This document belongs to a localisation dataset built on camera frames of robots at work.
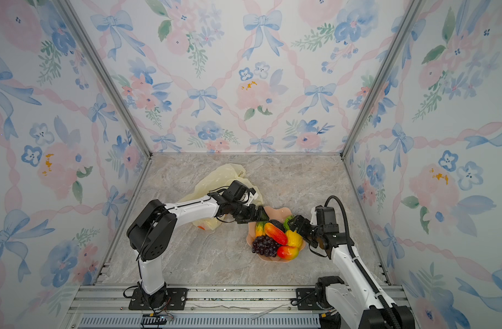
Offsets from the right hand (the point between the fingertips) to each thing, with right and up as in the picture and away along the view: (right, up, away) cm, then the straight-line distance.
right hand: (296, 226), depth 84 cm
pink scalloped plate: (-3, +4, +8) cm, 10 cm away
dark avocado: (-8, +1, +3) cm, 8 cm away
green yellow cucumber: (-15, -1, +1) cm, 15 cm away
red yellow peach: (-5, -8, -8) cm, 12 cm away
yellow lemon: (-2, -3, -5) cm, 6 cm away
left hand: (-13, +2, +2) cm, 14 cm away
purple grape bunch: (-13, -6, -6) cm, 15 cm away
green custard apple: (-4, +1, 0) cm, 4 cm away
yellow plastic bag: (-32, +20, +14) cm, 40 cm away
